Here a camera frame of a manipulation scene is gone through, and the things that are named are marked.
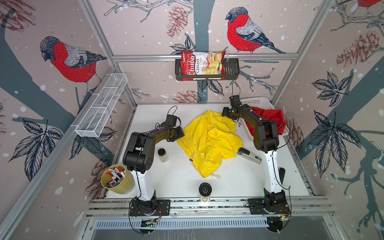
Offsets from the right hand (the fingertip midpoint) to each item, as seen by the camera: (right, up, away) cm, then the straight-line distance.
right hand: (224, 115), depth 110 cm
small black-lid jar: (-40, -22, -26) cm, 53 cm away
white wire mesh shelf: (-72, +8, -29) cm, 78 cm away
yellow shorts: (-13, -16, -13) cm, 24 cm away
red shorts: (+32, 0, -13) cm, 34 cm away
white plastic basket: (+11, -12, -9) cm, 19 cm away
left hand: (-31, -13, -11) cm, 35 cm away
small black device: (+28, -32, -27) cm, 50 cm away
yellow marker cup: (-61, -32, -37) cm, 78 cm away
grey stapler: (+10, -24, -21) cm, 33 cm away
